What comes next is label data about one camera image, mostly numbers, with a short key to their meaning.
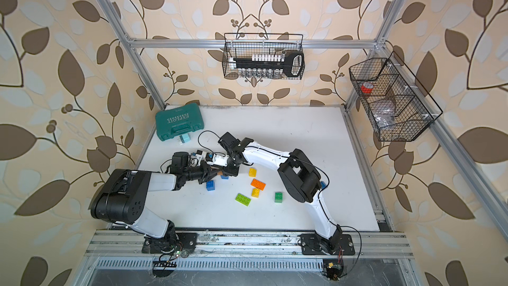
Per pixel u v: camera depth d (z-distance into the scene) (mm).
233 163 774
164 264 737
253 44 900
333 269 723
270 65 844
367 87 866
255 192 864
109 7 804
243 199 847
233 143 734
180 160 754
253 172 918
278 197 825
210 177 833
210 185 866
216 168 880
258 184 889
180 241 739
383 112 736
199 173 819
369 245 754
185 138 1048
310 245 733
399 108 731
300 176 550
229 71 847
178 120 1083
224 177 894
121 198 473
